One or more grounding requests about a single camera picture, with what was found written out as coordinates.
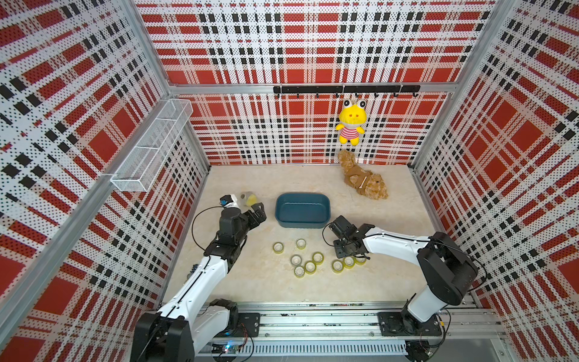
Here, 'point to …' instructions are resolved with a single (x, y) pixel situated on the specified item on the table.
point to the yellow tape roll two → (301, 243)
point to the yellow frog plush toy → (352, 117)
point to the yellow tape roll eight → (349, 262)
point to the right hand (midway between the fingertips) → (346, 247)
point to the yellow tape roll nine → (360, 261)
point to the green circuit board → (230, 348)
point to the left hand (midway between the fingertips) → (257, 208)
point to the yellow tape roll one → (277, 247)
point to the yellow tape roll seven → (338, 266)
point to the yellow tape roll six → (310, 267)
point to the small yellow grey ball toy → (248, 198)
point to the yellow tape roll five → (299, 271)
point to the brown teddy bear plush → (369, 184)
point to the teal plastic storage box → (303, 210)
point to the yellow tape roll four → (318, 258)
